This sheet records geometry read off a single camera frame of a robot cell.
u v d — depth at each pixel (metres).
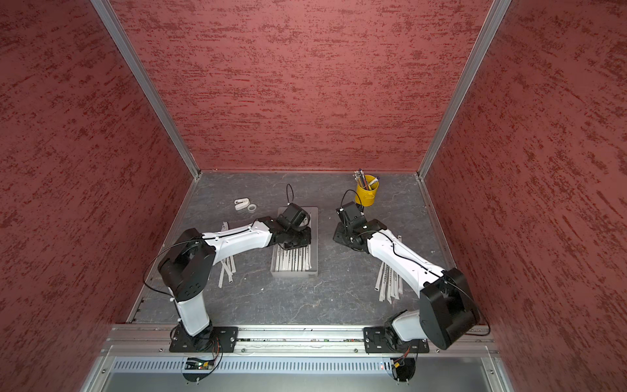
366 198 1.03
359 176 0.97
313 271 0.86
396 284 0.86
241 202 1.07
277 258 0.92
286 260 0.90
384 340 0.74
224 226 1.00
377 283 0.86
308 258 0.88
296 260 0.90
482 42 0.77
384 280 0.87
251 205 1.07
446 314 0.42
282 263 0.90
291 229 0.72
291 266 0.89
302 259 0.91
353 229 0.65
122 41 0.77
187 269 0.48
